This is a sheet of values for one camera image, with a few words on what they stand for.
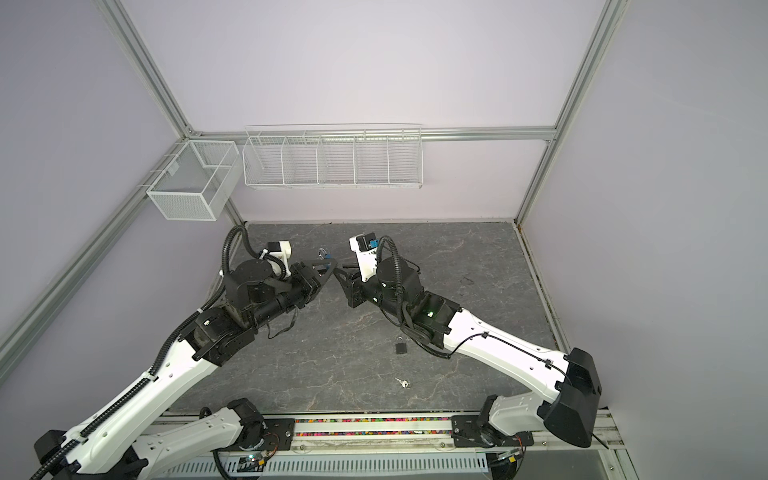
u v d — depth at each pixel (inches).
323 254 25.9
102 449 14.9
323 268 25.9
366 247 21.7
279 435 29.0
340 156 38.3
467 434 28.9
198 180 38.9
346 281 24.6
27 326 20.4
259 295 19.6
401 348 34.9
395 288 18.6
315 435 29.5
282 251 24.0
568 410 14.9
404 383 32.2
